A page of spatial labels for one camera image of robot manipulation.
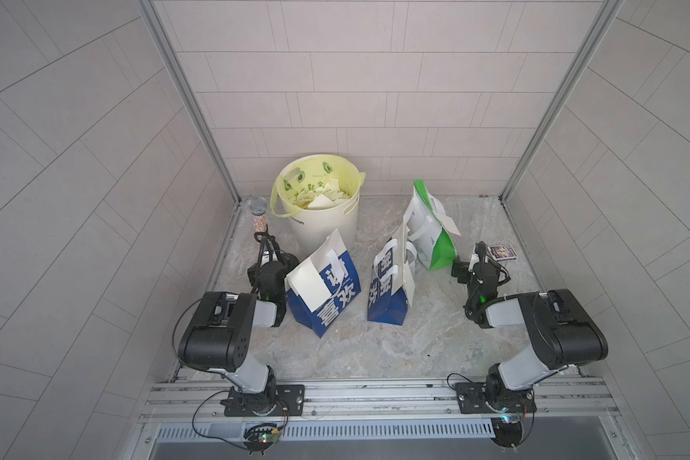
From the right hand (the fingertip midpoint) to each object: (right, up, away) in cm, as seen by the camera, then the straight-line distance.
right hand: (471, 254), depth 94 cm
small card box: (+13, 0, +5) cm, 14 cm away
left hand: (-65, 0, 0) cm, 65 cm away
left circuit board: (-60, -39, -29) cm, 77 cm away
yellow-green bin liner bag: (-54, +27, 0) cm, 60 cm away
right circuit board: (-2, -40, -26) cm, 48 cm away
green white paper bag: (-17, +10, -10) cm, 22 cm away
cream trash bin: (-52, +20, +5) cm, 56 cm away
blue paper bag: (-45, +1, -20) cm, 49 cm away
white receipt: (-50, -4, -26) cm, 57 cm away
